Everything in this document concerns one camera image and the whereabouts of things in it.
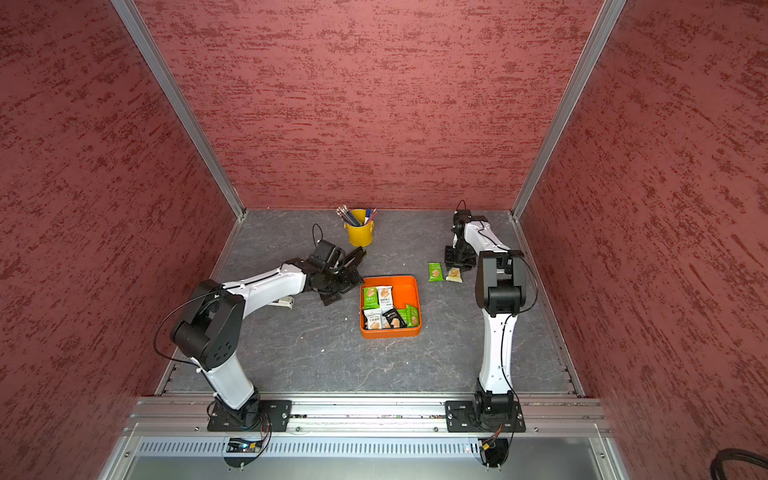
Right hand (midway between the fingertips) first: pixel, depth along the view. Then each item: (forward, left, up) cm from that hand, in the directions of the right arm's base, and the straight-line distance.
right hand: (455, 269), depth 102 cm
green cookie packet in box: (-12, +29, +2) cm, 31 cm away
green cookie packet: (-1, +7, 0) cm, 7 cm away
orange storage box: (-7, +18, -1) cm, 19 cm away
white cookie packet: (-19, +28, +3) cm, 34 cm away
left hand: (-11, +34, +4) cm, 36 cm away
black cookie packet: (-19, +22, +3) cm, 29 cm away
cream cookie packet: (-2, +1, 0) cm, 3 cm away
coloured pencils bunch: (+13, +38, +16) cm, 43 cm away
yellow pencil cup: (+13, +34, +4) cm, 36 cm away
